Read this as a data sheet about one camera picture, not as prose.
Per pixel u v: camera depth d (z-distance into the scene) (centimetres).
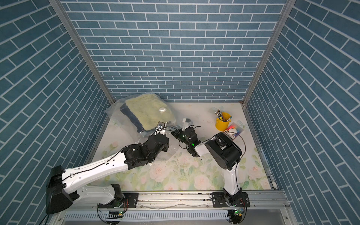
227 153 53
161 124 63
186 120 87
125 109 102
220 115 94
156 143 52
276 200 75
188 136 74
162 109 92
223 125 99
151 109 98
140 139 94
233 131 100
